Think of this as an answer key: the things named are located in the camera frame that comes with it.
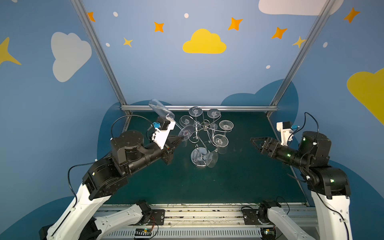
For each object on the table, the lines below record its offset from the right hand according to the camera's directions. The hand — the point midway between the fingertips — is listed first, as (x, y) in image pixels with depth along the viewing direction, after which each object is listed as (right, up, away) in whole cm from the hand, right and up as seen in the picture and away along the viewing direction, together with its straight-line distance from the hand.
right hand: (257, 140), depth 60 cm
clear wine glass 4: (-10, +6, +14) cm, 18 cm away
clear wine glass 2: (-25, +13, +15) cm, 32 cm away
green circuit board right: (+12, -48, +14) cm, 51 cm away
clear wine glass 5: (-30, +9, +10) cm, 32 cm away
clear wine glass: (-14, -1, +6) cm, 16 cm away
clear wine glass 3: (-15, +13, +18) cm, 27 cm away
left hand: (-31, +3, -8) cm, 32 cm away
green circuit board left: (-51, -47, +13) cm, 71 cm away
